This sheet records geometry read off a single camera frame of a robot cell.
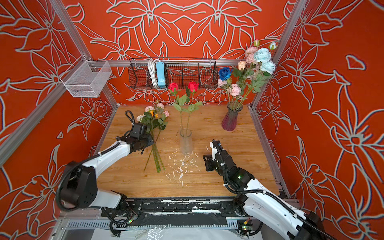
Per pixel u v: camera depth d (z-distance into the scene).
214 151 0.70
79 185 0.43
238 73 0.80
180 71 0.97
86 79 0.92
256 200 0.50
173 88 0.78
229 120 0.97
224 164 0.56
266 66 0.69
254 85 0.77
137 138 0.68
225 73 0.68
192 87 0.72
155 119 1.08
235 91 0.83
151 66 0.87
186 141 0.86
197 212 0.73
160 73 0.90
